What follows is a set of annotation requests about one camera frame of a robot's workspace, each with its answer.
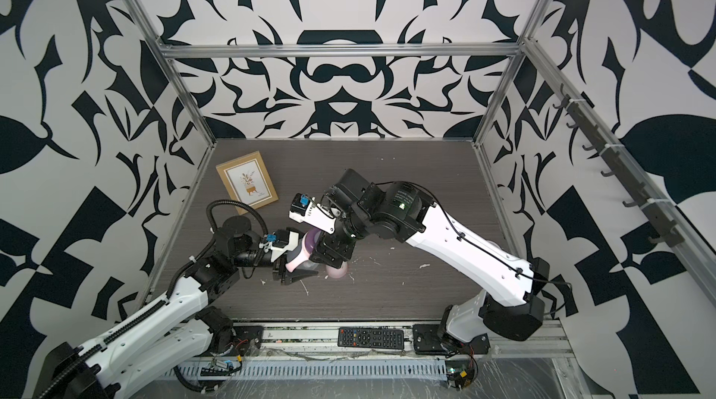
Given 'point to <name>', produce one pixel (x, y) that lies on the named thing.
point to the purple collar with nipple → (311, 239)
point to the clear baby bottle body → (292, 254)
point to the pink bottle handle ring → (303, 256)
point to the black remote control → (371, 337)
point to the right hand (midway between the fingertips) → (316, 237)
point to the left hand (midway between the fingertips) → (315, 247)
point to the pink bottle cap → (337, 273)
